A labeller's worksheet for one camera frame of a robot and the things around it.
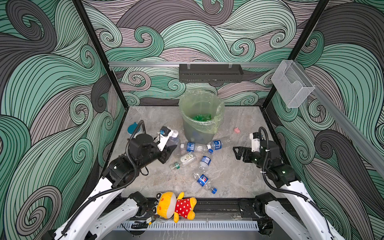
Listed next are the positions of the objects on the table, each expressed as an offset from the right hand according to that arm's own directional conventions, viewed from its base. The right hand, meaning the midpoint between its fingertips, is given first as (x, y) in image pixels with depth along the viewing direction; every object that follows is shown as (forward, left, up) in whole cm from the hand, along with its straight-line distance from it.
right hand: (241, 149), depth 76 cm
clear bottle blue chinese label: (+10, +10, -12) cm, 18 cm away
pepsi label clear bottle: (-13, +19, -12) cm, 26 cm away
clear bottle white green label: (-1, +30, -12) cm, 32 cm away
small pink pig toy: (+23, -6, -16) cm, 29 cm away
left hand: (-3, +35, +12) cm, 37 cm away
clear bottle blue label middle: (+7, +26, -12) cm, 30 cm away
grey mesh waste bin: (+12, +24, -4) cm, 27 cm away
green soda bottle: (+28, +18, -7) cm, 34 cm away
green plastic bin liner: (+31, +17, -3) cm, 36 cm away
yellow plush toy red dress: (-25, +37, -9) cm, 46 cm away
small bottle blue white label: (-2, +18, -12) cm, 22 cm away
